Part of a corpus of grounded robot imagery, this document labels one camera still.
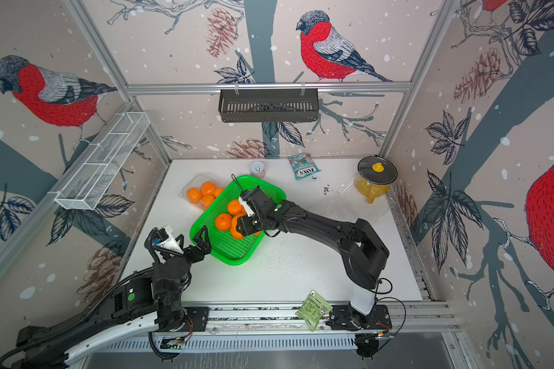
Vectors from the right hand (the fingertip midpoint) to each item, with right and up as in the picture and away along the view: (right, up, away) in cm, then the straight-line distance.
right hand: (243, 223), depth 82 cm
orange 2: (-25, +9, +18) cm, 32 cm away
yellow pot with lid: (+55, +18, +15) cm, 60 cm away
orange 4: (-3, +1, -3) cm, 4 cm away
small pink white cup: (+2, +21, +28) cm, 35 cm away
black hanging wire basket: (+8, +51, +22) cm, 56 cm away
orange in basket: (-6, +4, +15) cm, 17 cm away
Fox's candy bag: (+24, +23, +32) cm, 46 cm away
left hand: (-11, +1, -11) cm, 16 cm away
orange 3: (-19, +7, +15) cm, 25 cm away
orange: (-15, +11, +17) cm, 25 cm away
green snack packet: (+25, -27, -8) cm, 38 cm away
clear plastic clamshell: (-23, +11, +20) cm, 32 cm away
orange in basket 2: (-10, -1, +9) cm, 13 cm away
